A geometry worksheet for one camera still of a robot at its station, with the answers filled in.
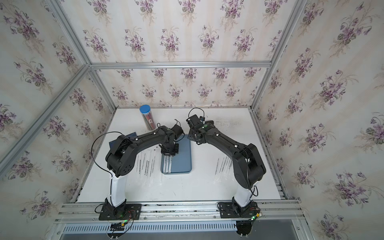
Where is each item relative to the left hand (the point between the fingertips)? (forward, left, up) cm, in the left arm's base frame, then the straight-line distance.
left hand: (175, 156), depth 93 cm
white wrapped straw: (-7, +13, 0) cm, 15 cm away
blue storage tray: (-4, -4, 0) cm, 6 cm away
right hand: (+7, -12, +11) cm, 18 cm away
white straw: (-8, +6, 0) cm, 10 cm away
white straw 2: (-6, +3, +1) cm, 6 cm away
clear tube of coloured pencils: (+23, +19, +18) cm, 35 cm away
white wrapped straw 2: (-10, -25, 0) cm, 27 cm away
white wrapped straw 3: (-10, -32, +1) cm, 33 cm away
